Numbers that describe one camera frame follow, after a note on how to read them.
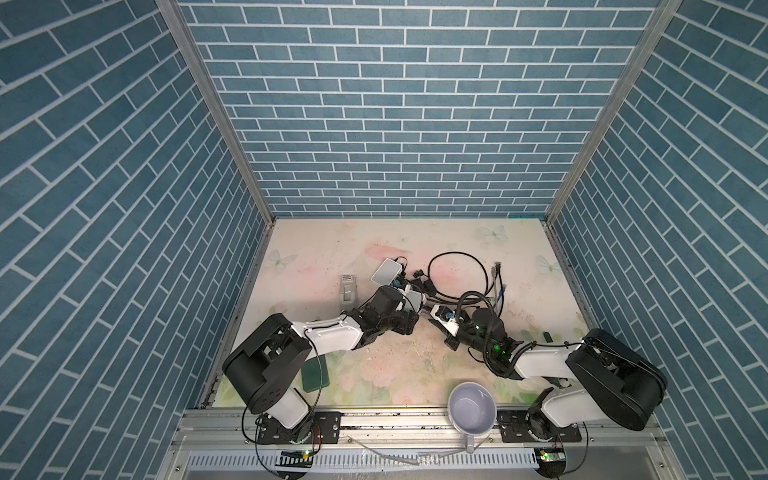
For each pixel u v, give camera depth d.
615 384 0.44
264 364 0.45
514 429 0.74
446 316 0.72
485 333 0.66
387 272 1.02
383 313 0.70
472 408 0.76
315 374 0.82
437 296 0.97
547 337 0.89
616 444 0.73
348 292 0.96
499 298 0.97
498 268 1.05
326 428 0.74
